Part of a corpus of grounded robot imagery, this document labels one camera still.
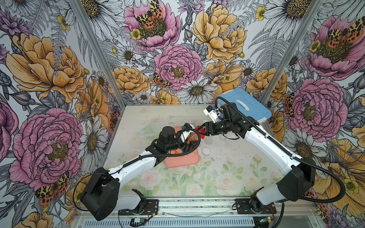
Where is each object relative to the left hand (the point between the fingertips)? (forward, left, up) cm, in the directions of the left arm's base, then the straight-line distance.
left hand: (194, 140), depth 79 cm
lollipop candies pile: (-11, +8, +8) cm, 15 cm away
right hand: (-1, -3, +6) cm, 7 cm away
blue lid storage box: (+30, -39, 0) cm, 49 cm away
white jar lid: (+10, -11, -17) cm, 23 cm away
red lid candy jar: (-2, -4, +7) cm, 8 cm away
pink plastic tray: (-2, +1, -19) cm, 20 cm away
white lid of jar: (+3, -9, -17) cm, 19 cm away
